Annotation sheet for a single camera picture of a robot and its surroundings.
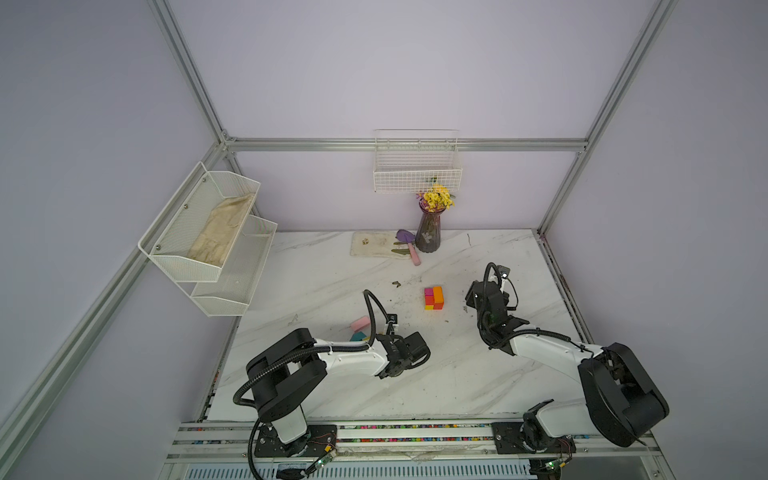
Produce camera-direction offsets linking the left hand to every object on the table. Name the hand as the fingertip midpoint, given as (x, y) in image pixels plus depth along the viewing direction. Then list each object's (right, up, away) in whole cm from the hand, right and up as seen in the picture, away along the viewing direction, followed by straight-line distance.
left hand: (390, 354), depth 87 cm
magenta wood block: (+13, +17, +11) cm, 24 cm away
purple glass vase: (+14, +39, +20) cm, 46 cm away
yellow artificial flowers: (+16, +48, +11) cm, 52 cm away
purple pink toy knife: (+7, +38, +31) cm, 49 cm away
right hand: (+28, +21, +2) cm, 35 cm away
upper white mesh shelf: (-52, +36, -9) cm, 64 cm away
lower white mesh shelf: (-56, +23, +21) cm, 64 cm away
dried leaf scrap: (+2, +20, +17) cm, 26 cm away
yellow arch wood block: (+13, +12, +10) cm, 20 cm away
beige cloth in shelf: (-46, +38, -6) cm, 60 cm away
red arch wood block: (+16, +13, +10) cm, 23 cm away
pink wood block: (-10, +8, +7) cm, 14 cm away
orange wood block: (+16, +17, +10) cm, 25 cm away
